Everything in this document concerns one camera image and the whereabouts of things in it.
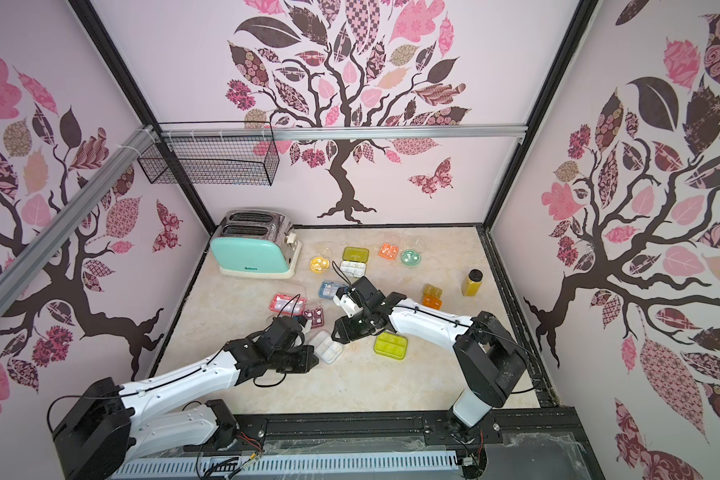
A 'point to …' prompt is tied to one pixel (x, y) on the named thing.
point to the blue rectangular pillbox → (328, 289)
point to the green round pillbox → (410, 257)
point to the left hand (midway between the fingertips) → (319, 368)
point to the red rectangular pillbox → (288, 305)
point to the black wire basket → (243, 153)
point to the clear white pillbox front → (325, 347)
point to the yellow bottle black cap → (472, 284)
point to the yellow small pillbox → (429, 289)
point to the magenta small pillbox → (316, 316)
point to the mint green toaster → (256, 244)
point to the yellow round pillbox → (319, 264)
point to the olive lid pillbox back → (354, 262)
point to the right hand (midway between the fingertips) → (339, 333)
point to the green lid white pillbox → (391, 345)
